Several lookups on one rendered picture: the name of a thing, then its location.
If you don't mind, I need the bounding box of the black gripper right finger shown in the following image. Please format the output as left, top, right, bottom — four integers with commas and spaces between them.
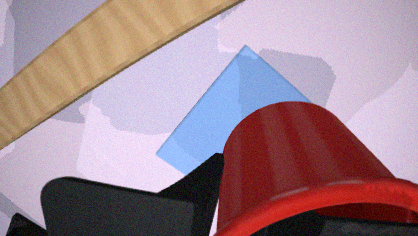
250, 210, 418, 236

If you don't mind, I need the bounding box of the red plastic cup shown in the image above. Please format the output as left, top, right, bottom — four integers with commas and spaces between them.
213, 101, 418, 236

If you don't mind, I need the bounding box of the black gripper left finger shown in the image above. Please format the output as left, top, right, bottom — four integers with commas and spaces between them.
40, 153, 225, 236

